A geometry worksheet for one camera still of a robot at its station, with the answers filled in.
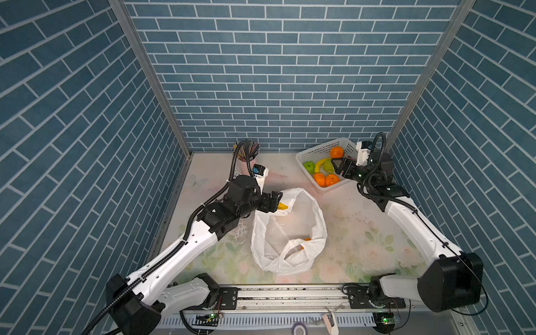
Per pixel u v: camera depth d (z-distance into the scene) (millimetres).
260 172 619
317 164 1109
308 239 753
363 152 710
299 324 690
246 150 1044
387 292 621
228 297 739
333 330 666
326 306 733
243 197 535
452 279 396
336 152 1134
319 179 1014
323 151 1129
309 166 1058
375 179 607
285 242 752
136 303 370
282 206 813
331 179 1019
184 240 448
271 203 640
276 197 646
